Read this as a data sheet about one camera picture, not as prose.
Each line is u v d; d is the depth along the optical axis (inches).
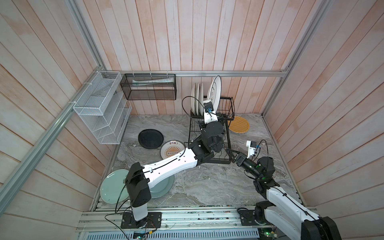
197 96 31.4
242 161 27.1
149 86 40.9
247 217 28.8
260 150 28.2
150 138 43.0
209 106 20.2
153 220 28.9
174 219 29.5
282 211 20.7
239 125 45.0
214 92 28.6
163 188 32.2
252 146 28.1
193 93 31.4
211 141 19.3
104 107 28.5
